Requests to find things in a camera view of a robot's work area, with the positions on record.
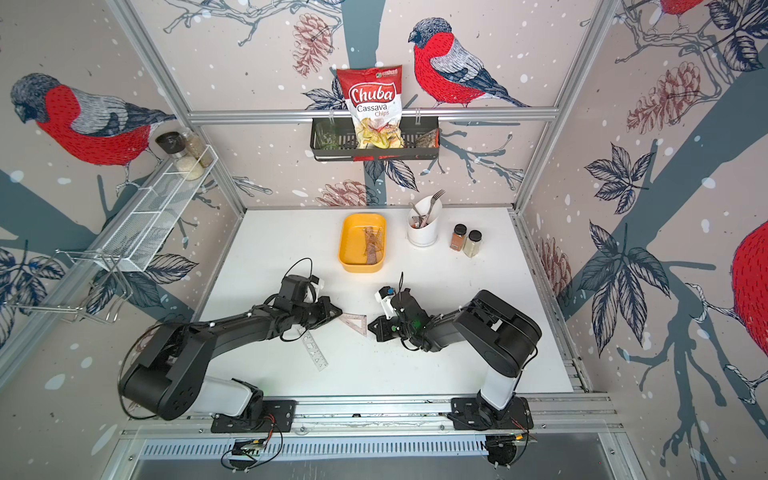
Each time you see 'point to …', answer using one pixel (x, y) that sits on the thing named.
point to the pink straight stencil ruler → (373, 245)
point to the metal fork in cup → (432, 202)
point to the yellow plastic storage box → (363, 242)
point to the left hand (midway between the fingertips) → (346, 306)
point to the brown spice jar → (458, 237)
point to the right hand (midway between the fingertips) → (369, 326)
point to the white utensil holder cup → (423, 220)
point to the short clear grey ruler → (317, 357)
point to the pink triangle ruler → (358, 321)
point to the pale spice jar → (472, 245)
